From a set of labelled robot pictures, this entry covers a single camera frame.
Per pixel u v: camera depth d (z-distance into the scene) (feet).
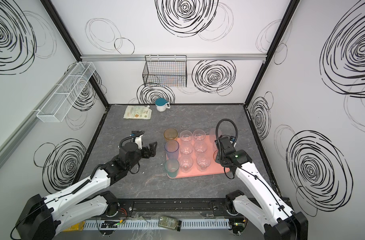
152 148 2.38
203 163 2.91
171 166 2.72
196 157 2.71
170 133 3.00
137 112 3.77
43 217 1.28
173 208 2.47
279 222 1.25
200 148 3.05
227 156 1.88
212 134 3.05
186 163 2.89
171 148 2.84
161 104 3.68
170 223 2.19
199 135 3.17
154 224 2.29
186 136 3.18
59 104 2.42
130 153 1.95
